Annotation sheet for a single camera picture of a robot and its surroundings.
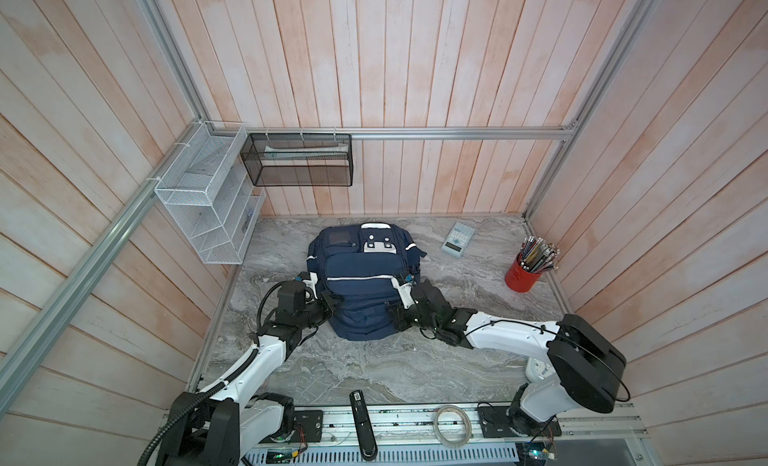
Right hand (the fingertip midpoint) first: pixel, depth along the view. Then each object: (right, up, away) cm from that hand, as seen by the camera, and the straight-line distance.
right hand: (386, 309), depth 85 cm
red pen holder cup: (+43, +8, +8) cm, 44 cm away
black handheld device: (-6, -27, -14) cm, 31 cm away
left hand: (-12, +2, -1) cm, 12 cm away
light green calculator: (+28, +21, +26) cm, 44 cm away
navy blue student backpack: (-9, +13, +6) cm, 17 cm away
